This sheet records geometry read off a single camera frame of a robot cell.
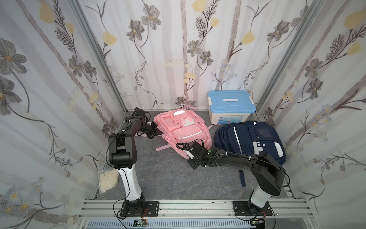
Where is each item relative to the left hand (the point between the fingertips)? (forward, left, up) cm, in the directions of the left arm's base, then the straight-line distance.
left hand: (164, 129), depth 94 cm
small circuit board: (-51, +10, -10) cm, 53 cm away
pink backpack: (+6, -12, -4) cm, 14 cm away
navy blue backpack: (-4, -59, -7) cm, 60 cm away
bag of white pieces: (-29, +32, -9) cm, 44 cm away
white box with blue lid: (+16, -47, +4) cm, 50 cm away
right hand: (-19, -17, -4) cm, 26 cm away
